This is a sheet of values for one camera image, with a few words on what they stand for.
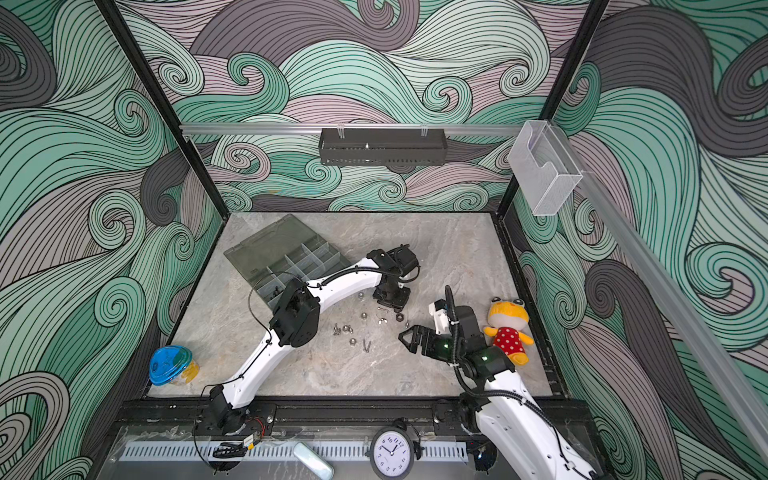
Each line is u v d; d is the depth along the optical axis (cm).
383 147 95
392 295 82
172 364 73
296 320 61
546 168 80
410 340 70
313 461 64
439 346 69
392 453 67
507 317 84
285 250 107
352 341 86
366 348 86
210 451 70
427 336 69
